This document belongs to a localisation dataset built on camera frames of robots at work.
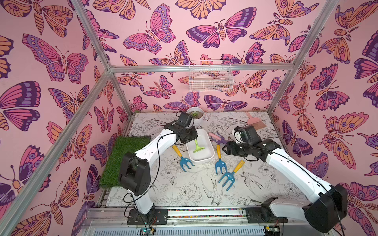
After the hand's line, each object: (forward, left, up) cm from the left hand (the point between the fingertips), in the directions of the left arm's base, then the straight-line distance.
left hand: (199, 135), depth 87 cm
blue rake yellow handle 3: (-18, -19, -16) cm, 31 cm away
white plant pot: (+23, 0, -6) cm, 24 cm away
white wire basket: (+29, -7, +17) cm, 35 cm away
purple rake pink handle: (+8, -14, -15) cm, 22 cm away
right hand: (-11, -13, +1) cm, 17 cm away
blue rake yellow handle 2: (-10, -13, -16) cm, 23 cm away
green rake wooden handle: (-7, +1, -4) cm, 8 cm away
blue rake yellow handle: (-8, +10, -17) cm, 21 cm away
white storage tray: (+6, -4, -15) cm, 16 cm away
